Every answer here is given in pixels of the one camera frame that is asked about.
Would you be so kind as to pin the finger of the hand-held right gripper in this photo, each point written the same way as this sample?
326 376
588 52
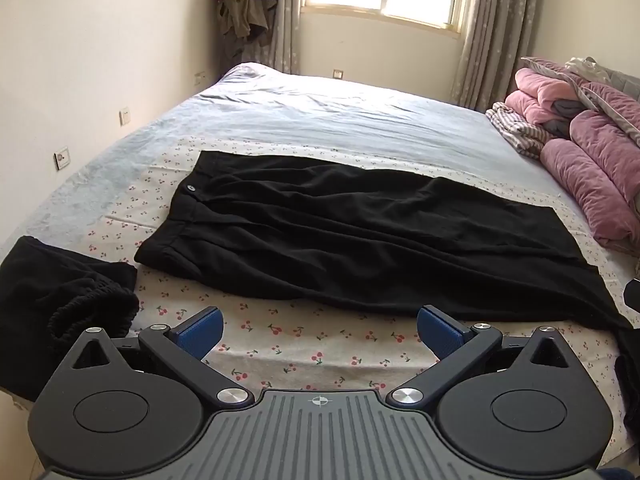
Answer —
633 294

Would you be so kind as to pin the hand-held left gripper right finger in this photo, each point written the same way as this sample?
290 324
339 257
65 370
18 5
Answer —
440 332

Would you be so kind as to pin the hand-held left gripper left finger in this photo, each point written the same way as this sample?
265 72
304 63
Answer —
200 332

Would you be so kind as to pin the black pants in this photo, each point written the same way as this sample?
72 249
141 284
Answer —
350 230

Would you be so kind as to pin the dark cloth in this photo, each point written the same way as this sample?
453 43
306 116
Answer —
631 385

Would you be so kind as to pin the cherry print bed sheet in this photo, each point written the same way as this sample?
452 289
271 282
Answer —
310 340

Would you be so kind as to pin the mauve quilt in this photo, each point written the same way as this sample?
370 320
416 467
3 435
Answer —
595 170

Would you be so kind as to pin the black elastic-waist garment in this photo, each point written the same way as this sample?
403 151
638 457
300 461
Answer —
55 290

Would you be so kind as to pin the grey folded cloth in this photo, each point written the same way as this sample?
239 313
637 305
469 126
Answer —
562 115

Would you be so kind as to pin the striped cloth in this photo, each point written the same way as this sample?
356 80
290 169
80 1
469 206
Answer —
515 127

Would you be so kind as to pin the grey quilted blanket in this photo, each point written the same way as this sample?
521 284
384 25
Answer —
625 82

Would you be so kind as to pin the light pink fleece blanket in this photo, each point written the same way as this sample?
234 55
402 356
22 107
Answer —
537 92

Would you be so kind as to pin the white cloth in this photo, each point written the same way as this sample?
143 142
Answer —
585 66

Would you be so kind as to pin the blue-grey bed sheet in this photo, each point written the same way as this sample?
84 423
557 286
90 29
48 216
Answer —
320 115

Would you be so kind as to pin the grey patterned curtain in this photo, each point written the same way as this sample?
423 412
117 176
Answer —
287 15
495 35

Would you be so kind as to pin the khaki hanging jacket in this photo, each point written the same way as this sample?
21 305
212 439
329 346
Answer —
241 7

